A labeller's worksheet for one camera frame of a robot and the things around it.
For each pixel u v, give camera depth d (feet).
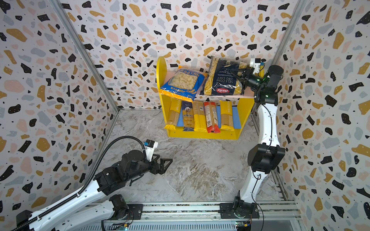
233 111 3.31
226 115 3.20
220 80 2.21
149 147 2.02
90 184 1.56
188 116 3.11
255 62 2.18
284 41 2.73
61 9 2.30
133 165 1.72
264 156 1.65
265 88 1.95
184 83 2.42
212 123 2.94
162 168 2.04
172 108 3.25
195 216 2.40
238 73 2.21
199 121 3.03
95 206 1.89
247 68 2.35
